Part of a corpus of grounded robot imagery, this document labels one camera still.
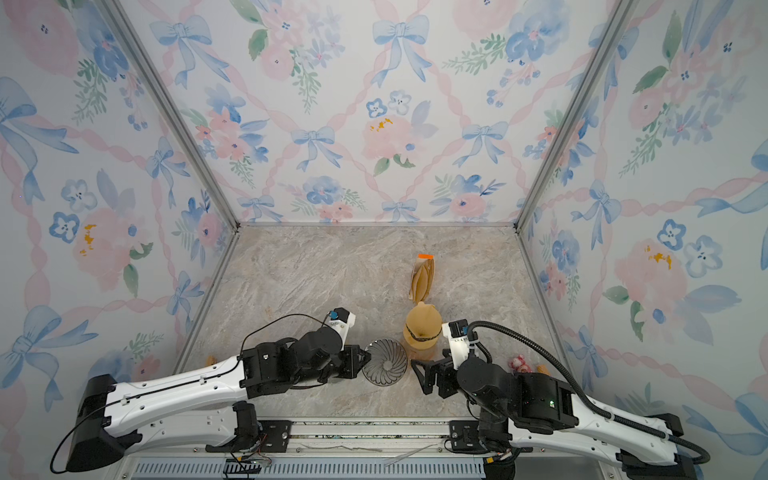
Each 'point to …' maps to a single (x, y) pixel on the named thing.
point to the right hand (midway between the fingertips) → (424, 359)
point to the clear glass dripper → (388, 362)
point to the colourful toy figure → (518, 363)
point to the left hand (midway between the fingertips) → (375, 358)
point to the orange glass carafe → (422, 354)
